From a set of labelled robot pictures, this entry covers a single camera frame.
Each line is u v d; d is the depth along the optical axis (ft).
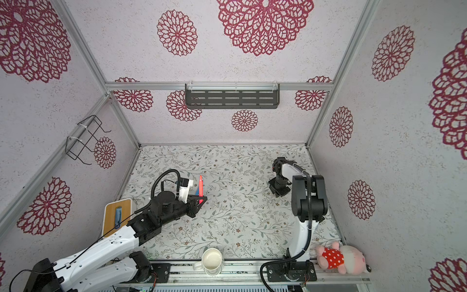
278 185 2.80
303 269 2.22
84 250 1.51
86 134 2.61
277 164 2.63
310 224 1.79
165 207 1.86
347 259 2.35
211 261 2.55
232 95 3.10
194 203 2.18
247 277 2.41
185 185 2.18
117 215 2.83
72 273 1.37
